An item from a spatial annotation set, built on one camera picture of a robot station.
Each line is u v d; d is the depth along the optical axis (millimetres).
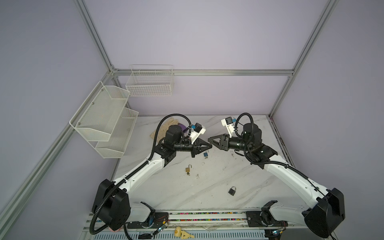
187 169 905
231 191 824
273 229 716
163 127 604
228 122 637
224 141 615
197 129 625
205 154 981
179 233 685
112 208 401
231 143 630
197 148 625
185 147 637
